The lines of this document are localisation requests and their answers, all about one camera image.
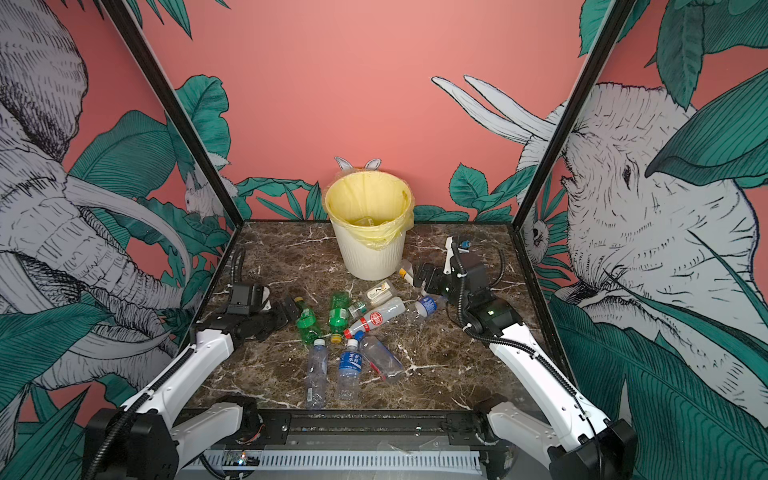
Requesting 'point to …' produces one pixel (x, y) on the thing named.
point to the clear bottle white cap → (317, 378)
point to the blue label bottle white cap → (350, 364)
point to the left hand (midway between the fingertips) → (291, 310)
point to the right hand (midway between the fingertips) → (423, 263)
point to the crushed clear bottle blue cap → (384, 360)
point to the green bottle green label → (338, 315)
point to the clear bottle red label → (368, 322)
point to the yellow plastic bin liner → (374, 207)
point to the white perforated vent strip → (337, 460)
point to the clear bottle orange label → (406, 271)
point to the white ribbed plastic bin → (366, 262)
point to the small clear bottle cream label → (379, 292)
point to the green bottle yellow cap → (306, 323)
